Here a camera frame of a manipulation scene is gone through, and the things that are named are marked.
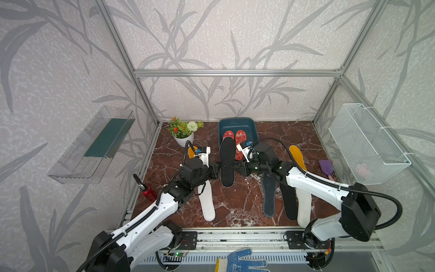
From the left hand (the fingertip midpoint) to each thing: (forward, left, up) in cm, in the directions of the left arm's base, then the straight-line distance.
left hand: (223, 164), depth 76 cm
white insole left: (-10, +8, -19) cm, 23 cm away
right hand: (0, -4, -2) cm, 4 cm away
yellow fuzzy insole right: (+18, -46, -19) cm, 53 cm away
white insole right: (-11, -40, -15) cm, 44 cm away
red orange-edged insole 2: (+30, -11, -17) cm, 36 cm away
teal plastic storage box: (+44, -7, -20) cm, 49 cm away
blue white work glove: (-35, -4, -19) cm, 40 cm away
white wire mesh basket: (-4, -56, +15) cm, 58 cm away
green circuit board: (-32, +18, -20) cm, 42 cm away
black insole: (+2, -2, +1) cm, 2 cm away
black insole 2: (-8, -35, -19) cm, 40 cm away
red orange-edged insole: (+34, -3, -18) cm, 38 cm away
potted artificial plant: (+25, +24, -7) cm, 35 cm away
